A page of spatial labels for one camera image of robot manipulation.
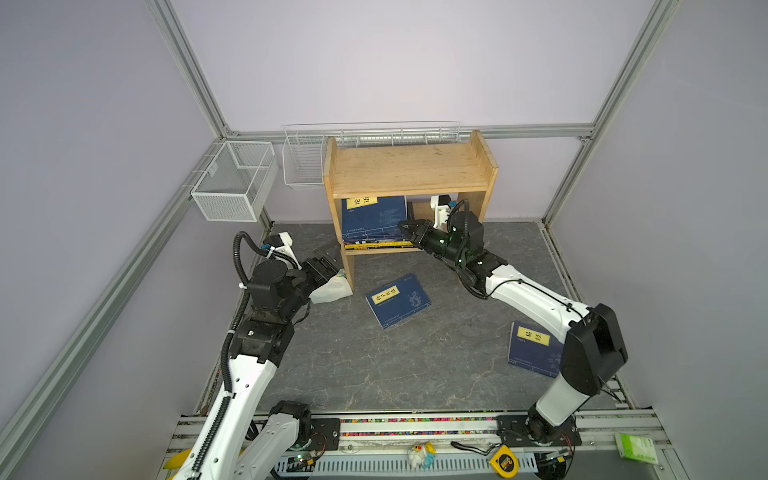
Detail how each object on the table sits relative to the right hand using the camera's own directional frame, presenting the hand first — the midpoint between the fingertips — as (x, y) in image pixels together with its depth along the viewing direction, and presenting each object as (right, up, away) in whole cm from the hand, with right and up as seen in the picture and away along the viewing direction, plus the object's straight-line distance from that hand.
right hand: (396, 226), depth 75 cm
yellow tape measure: (+25, -55, -7) cm, 61 cm away
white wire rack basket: (-29, +28, +18) cm, 44 cm away
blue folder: (-6, +2, +4) cm, 7 cm away
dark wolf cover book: (-7, -4, +7) cm, 11 cm away
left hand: (-15, -7, -7) cm, 18 cm away
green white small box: (+56, -53, -6) cm, 77 cm away
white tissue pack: (-20, -18, +21) cm, 34 cm away
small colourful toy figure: (+6, -54, -7) cm, 54 cm away
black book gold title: (-4, -5, +9) cm, 11 cm away
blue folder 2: (+1, -23, +22) cm, 32 cm away
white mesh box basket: (-55, +17, +27) cm, 63 cm away
